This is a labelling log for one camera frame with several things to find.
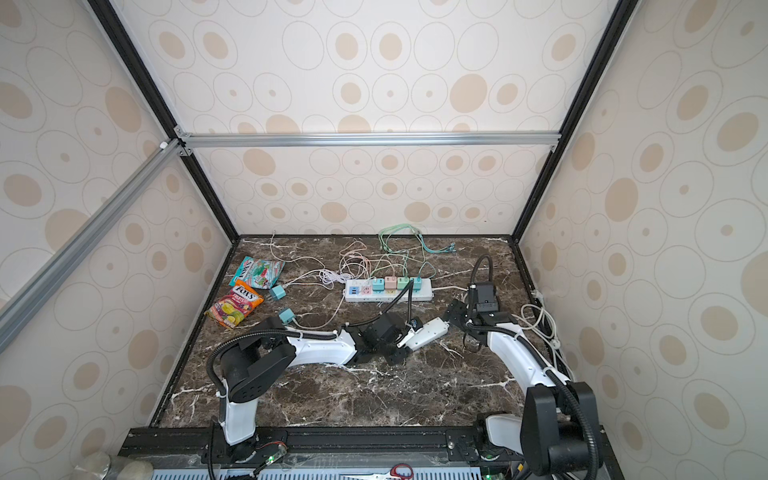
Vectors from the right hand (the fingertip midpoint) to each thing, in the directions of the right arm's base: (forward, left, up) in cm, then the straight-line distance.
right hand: (458, 314), depth 89 cm
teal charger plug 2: (+3, +54, -5) cm, 54 cm away
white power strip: (-4, +10, -4) cm, 12 cm away
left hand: (-6, +13, -4) cm, 15 cm away
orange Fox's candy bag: (+6, +71, -4) cm, 72 cm away
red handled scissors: (-39, +21, -7) cm, 44 cm away
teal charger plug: (+12, +24, -1) cm, 27 cm away
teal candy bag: (+21, +69, -4) cm, 72 cm away
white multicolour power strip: (+12, +30, -4) cm, 32 cm away
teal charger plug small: (+12, +59, -4) cm, 60 cm away
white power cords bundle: (+3, -26, -8) cm, 28 cm away
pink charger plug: (+12, +20, 0) cm, 24 cm away
